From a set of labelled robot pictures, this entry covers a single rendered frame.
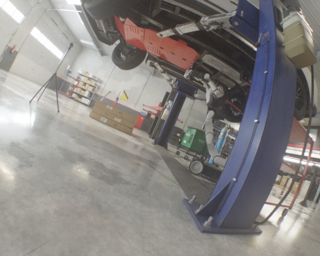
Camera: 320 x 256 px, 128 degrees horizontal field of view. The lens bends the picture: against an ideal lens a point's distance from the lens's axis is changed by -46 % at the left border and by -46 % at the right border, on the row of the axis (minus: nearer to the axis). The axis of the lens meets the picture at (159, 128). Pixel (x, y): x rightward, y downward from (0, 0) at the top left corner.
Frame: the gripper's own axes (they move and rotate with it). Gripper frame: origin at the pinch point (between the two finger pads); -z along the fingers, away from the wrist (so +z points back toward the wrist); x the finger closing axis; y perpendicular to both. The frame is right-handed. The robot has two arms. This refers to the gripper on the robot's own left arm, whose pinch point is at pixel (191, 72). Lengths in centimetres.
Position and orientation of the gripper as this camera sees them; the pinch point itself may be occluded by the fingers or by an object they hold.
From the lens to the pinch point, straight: 200.1
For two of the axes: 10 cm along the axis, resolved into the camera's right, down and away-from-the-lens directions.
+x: -4.3, 9.0, -0.4
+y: 3.0, 1.8, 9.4
